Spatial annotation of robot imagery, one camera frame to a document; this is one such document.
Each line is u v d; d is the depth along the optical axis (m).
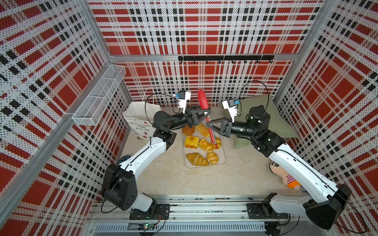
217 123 0.57
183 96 0.55
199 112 0.61
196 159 0.88
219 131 0.56
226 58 0.89
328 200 0.38
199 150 0.96
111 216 0.74
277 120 1.03
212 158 0.88
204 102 0.58
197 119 0.57
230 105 0.55
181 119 0.58
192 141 0.96
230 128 0.53
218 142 0.98
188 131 1.04
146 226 0.69
